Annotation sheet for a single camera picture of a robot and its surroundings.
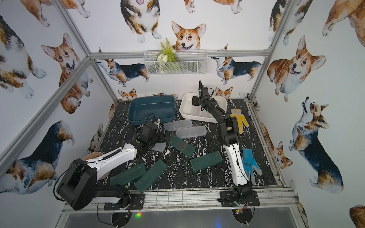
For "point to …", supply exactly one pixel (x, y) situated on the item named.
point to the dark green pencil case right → (206, 160)
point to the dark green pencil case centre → (183, 146)
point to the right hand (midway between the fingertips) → (193, 97)
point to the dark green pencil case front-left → (130, 173)
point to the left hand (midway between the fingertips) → (166, 130)
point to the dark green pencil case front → (146, 182)
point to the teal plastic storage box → (163, 108)
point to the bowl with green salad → (94, 154)
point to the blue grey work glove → (250, 164)
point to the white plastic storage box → (196, 112)
